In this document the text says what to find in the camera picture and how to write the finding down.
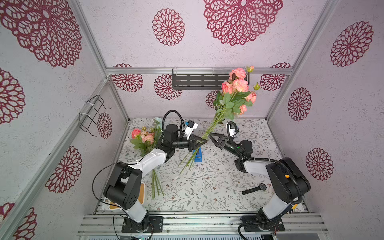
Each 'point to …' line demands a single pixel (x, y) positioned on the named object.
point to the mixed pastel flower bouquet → (145, 140)
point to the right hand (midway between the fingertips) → (208, 134)
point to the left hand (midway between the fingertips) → (205, 142)
